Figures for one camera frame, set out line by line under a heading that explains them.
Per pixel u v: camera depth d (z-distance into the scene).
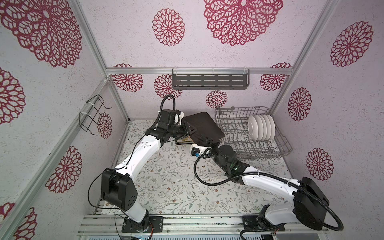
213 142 0.66
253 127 0.99
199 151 0.63
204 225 0.75
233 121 1.21
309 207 0.41
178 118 0.75
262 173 0.52
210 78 0.93
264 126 0.95
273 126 0.95
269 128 0.95
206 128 0.79
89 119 0.76
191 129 0.75
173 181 0.88
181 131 0.70
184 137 0.72
